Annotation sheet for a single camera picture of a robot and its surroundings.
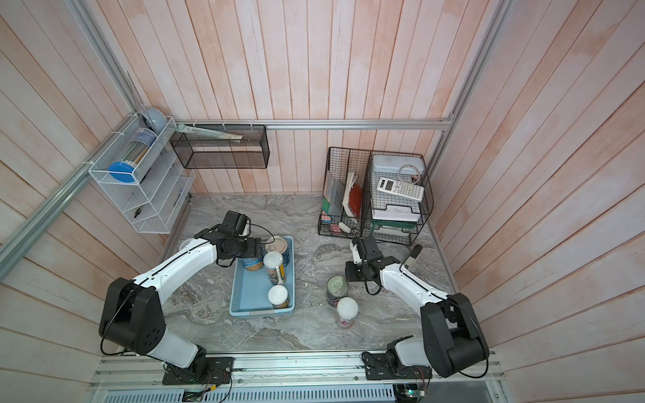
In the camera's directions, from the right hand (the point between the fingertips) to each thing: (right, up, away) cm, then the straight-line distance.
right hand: (349, 269), depth 91 cm
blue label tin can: (-25, +9, -2) cm, 27 cm away
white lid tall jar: (-27, +4, -7) cm, 28 cm away
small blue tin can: (-35, +3, -3) cm, 35 cm away
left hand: (-36, +7, -2) cm, 37 cm away
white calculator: (+21, +30, +2) cm, 36 cm away
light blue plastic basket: (-36, -7, -2) cm, 37 cm away
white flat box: (+17, +21, -2) cm, 27 cm away
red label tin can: (-5, -4, -11) cm, 13 cm away
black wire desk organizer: (+12, +28, +2) cm, 30 cm away
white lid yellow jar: (-25, -7, -9) cm, 27 cm away
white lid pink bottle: (-3, -9, -17) cm, 19 cm away
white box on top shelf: (+21, +41, +8) cm, 47 cm away
